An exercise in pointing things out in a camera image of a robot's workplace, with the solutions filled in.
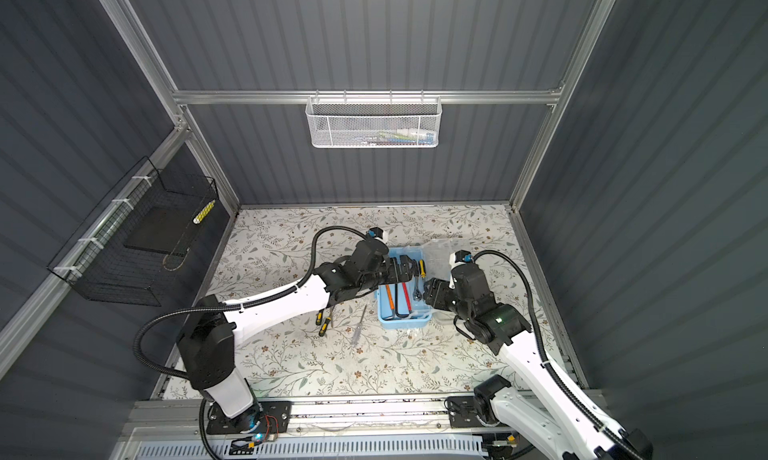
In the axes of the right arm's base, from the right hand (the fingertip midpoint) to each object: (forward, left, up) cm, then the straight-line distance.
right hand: (437, 288), depth 77 cm
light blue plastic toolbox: (+4, +9, -18) cm, 21 cm away
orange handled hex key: (+6, +13, -17) cm, 22 cm away
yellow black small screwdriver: (-3, +33, -16) cm, 37 cm away
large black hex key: (+3, +11, -17) cm, 20 cm away
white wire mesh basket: (+66, +19, +10) cm, 69 cm away
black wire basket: (-3, +76, +17) cm, 77 cm away
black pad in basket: (+12, +71, +12) cm, 73 cm away
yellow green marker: (+18, +64, +11) cm, 67 cm away
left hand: (+7, +8, +1) cm, 10 cm away
